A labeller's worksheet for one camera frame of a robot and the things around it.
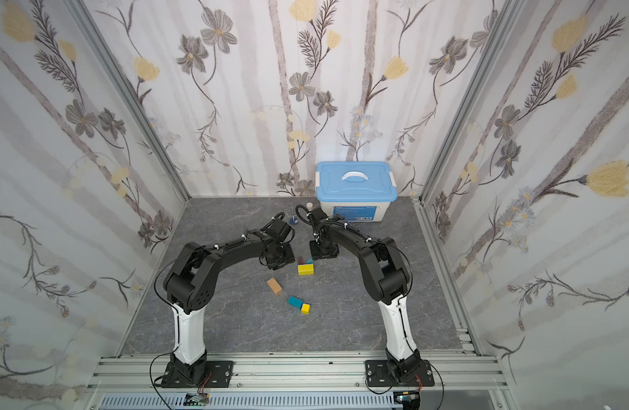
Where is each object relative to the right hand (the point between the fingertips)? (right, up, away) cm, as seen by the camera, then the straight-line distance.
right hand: (324, 248), depth 97 cm
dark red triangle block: (-9, -5, -1) cm, 10 cm away
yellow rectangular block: (-7, -8, -2) cm, 11 cm away
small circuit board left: (-38, -40, -26) cm, 61 cm away
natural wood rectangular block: (-18, -13, -6) cm, 23 cm away
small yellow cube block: (-7, -20, -11) cm, 23 cm away
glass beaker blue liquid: (-11, +10, -8) cm, 17 cm away
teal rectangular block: (-11, -18, -10) cm, 23 cm away
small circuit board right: (+24, -41, -25) cm, 54 cm away
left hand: (-11, -4, 0) cm, 12 cm away
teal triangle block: (-6, -5, -1) cm, 7 cm away
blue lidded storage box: (+14, +23, +4) cm, 27 cm away
